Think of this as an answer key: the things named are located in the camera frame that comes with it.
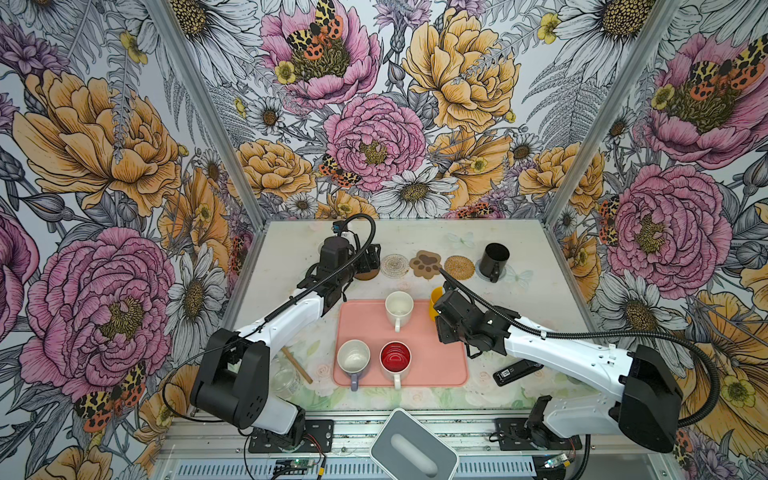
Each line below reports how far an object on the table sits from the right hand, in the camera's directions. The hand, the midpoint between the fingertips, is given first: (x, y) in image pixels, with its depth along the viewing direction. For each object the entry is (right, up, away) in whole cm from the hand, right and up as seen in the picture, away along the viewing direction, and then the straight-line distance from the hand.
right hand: (451, 332), depth 82 cm
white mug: (-14, +5, +10) cm, 18 cm away
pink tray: (-5, -9, +1) cm, 10 cm away
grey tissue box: (-12, -26, -9) cm, 30 cm away
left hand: (-23, +20, +6) cm, 31 cm away
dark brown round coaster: (-25, +13, +23) cm, 36 cm away
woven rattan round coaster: (+8, +16, +27) cm, 32 cm away
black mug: (+17, +19, +17) cm, 31 cm away
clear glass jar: (-45, -13, +2) cm, 47 cm away
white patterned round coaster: (-15, +17, +26) cm, 35 cm away
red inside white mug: (-15, -8, +3) cm, 17 cm away
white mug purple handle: (-26, -8, +3) cm, 28 cm away
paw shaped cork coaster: (-4, +17, +27) cm, 32 cm away
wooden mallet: (-43, -10, +3) cm, 44 cm away
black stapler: (+18, -10, -1) cm, 20 cm away
